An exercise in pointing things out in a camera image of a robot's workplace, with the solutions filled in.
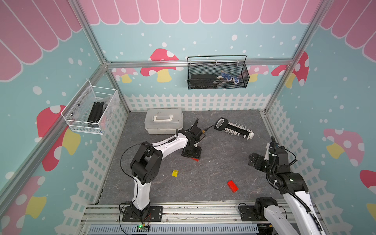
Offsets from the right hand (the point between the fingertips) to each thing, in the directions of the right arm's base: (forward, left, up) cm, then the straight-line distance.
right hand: (256, 157), depth 76 cm
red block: (+8, +31, -17) cm, 36 cm away
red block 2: (-10, +12, -14) cm, 21 cm away
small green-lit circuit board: (-28, +59, -19) cm, 68 cm away
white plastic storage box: (+30, +53, -3) cm, 61 cm away
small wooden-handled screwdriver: (+30, +25, -16) cm, 43 cm away
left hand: (+6, +32, -12) cm, 35 cm away
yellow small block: (-1, +45, -15) cm, 47 cm away
